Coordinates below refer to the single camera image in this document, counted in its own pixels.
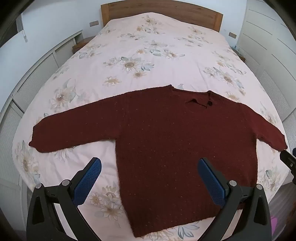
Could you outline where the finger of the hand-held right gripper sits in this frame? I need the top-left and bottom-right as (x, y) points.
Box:
(279, 148), (296, 177)

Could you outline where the wooden nightstand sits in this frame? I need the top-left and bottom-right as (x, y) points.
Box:
(72, 38), (92, 55)
(232, 46), (246, 61)

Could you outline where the white wardrobe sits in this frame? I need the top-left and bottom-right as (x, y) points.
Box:
(236, 0), (296, 149)

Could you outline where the white louvred cabinet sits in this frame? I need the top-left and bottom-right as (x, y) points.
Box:
(0, 30), (84, 232)

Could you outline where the dark red knitted sweater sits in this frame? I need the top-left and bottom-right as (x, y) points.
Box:
(29, 85), (288, 238)

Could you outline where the pink object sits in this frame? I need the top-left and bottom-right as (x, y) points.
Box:
(270, 217), (281, 234)

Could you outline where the floral bedspread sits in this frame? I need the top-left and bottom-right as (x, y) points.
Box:
(11, 11), (292, 241)

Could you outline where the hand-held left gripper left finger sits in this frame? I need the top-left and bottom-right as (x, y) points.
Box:
(26, 157), (102, 241)

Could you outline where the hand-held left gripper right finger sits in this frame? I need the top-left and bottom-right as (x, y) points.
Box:
(198, 158), (272, 241)

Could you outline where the wooden headboard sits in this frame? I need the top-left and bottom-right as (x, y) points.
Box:
(100, 0), (223, 33)

